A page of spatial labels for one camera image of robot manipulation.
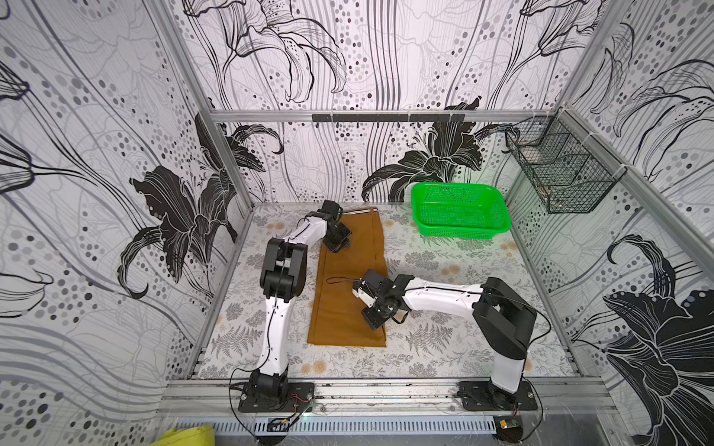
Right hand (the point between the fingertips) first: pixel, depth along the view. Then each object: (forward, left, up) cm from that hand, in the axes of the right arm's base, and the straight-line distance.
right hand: (371, 316), depth 88 cm
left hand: (+29, +8, +1) cm, 30 cm away
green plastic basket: (+48, -39, -1) cm, 61 cm away
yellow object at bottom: (-31, +39, +9) cm, 51 cm away
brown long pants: (-1, +11, +3) cm, 11 cm away
